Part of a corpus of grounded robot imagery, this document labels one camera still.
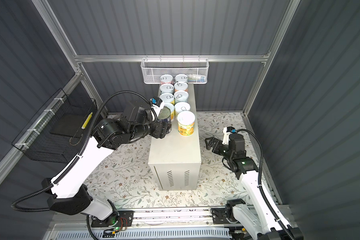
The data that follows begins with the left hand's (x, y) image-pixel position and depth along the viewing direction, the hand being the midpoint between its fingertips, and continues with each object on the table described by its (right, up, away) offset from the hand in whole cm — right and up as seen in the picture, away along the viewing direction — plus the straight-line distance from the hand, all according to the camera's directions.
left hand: (164, 121), depth 63 cm
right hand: (+24, -11, +14) cm, 30 cm away
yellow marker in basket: (-43, +1, +16) cm, 46 cm away
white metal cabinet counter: (+5, -16, -7) cm, 18 cm away
